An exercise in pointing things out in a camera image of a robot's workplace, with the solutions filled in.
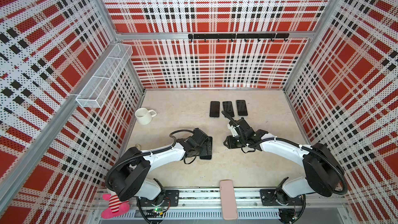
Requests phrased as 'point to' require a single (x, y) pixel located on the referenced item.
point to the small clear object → (138, 146)
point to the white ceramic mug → (144, 116)
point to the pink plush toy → (116, 208)
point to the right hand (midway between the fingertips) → (227, 144)
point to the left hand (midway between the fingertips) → (204, 152)
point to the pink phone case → (229, 207)
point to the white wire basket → (96, 91)
